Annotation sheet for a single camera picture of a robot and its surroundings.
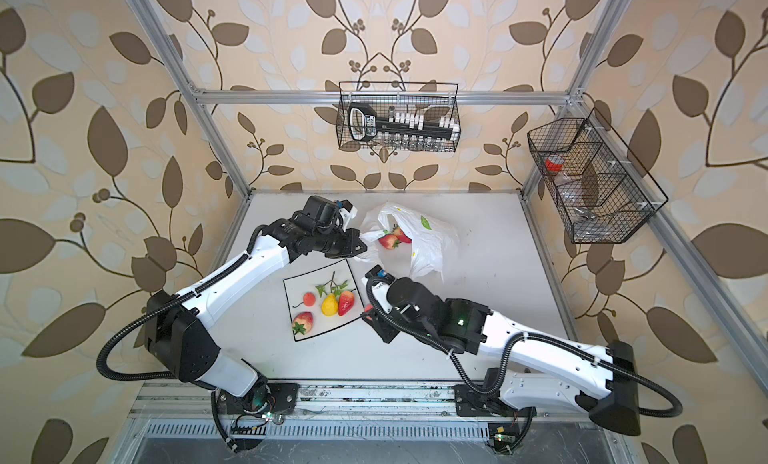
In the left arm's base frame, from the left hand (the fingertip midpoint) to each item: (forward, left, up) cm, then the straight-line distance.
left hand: (370, 244), depth 78 cm
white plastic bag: (0, -17, +2) cm, 17 cm away
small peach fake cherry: (-19, -1, +3) cm, 19 cm away
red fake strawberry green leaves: (+14, -4, -18) cm, 23 cm away
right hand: (-18, -2, 0) cm, 19 cm away
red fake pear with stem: (+16, -8, -18) cm, 25 cm away
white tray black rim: (-2, +24, -21) cm, 32 cm away
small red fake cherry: (-7, +19, -19) cm, 28 cm away
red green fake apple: (-15, +18, -17) cm, 29 cm away
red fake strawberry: (-9, +8, -17) cm, 21 cm away
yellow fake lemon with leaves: (-4, +13, -20) cm, 24 cm away
